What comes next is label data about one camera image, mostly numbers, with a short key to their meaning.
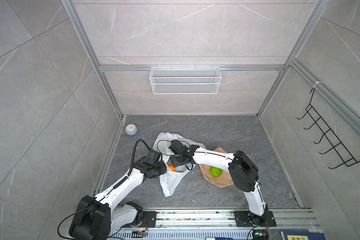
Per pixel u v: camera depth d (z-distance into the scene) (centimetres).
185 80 101
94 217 40
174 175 84
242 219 73
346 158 60
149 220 73
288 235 67
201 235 70
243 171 52
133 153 62
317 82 70
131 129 107
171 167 84
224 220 74
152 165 65
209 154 60
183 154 68
